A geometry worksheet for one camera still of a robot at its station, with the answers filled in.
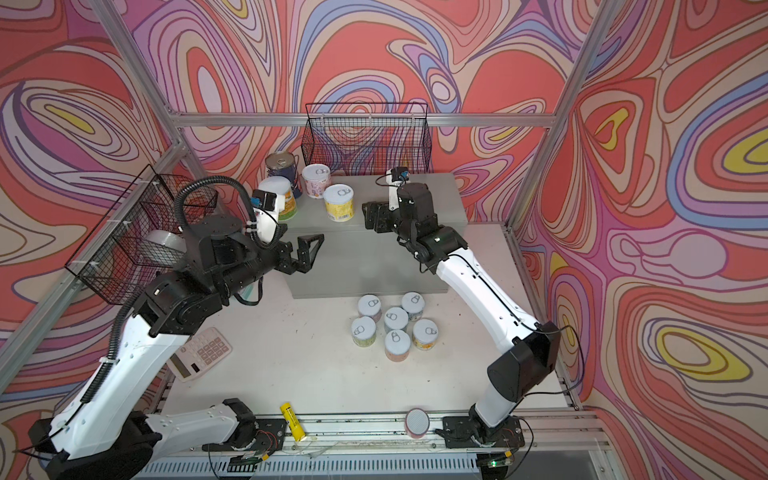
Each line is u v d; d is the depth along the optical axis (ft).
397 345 2.76
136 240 2.26
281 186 2.30
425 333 2.82
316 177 2.51
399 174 2.02
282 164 2.36
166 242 2.39
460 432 2.41
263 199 1.53
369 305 2.98
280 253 1.65
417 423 2.39
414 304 2.98
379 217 2.10
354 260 3.34
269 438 2.36
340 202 2.31
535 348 1.36
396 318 2.90
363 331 2.82
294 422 2.42
